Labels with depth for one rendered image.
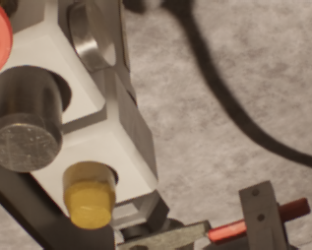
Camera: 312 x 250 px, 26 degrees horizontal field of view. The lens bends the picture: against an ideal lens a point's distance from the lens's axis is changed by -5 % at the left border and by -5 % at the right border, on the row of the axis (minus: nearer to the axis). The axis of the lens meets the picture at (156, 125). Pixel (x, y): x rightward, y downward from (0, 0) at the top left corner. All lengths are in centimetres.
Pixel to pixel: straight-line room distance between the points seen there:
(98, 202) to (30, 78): 11
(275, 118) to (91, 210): 74
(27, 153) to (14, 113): 3
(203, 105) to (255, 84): 9
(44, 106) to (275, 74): 74
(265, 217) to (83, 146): 14
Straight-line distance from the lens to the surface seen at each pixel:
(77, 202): 47
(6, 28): 35
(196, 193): 129
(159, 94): 110
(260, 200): 52
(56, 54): 42
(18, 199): 48
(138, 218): 56
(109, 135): 47
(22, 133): 40
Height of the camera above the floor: 78
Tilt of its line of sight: 43 degrees down
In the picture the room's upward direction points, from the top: 172 degrees clockwise
